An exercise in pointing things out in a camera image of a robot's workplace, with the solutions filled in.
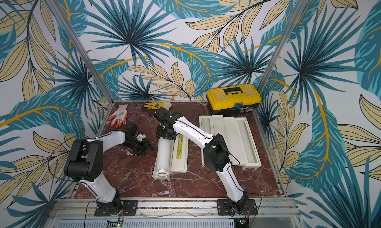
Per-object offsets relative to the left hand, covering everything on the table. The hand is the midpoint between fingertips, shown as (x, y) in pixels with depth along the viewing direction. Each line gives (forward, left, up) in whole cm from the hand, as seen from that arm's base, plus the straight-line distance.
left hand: (151, 152), depth 90 cm
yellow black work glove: (+38, +3, 0) cm, 38 cm away
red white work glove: (+27, +28, -1) cm, 39 cm away
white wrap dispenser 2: (+18, -38, +5) cm, 42 cm away
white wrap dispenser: (-15, -12, +3) cm, 19 cm away
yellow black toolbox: (+32, -51, +14) cm, 62 cm away
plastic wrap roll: (-7, -10, +11) cm, 16 cm away
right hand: (+6, -7, +9) cm, 13 cm away
